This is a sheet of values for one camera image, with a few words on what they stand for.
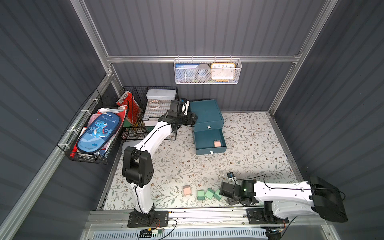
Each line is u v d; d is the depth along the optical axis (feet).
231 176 2.43
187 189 2.68
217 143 3.00
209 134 3.13
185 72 2.99
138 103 3.75
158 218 2.40
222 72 2.91
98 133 2.11
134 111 3.32
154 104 3.25
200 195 2.64
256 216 2.42
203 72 2.96
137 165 1.63
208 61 2.92
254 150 3.24
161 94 3.35
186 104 2.65
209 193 2.60
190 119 2.59
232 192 2.00
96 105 2.55
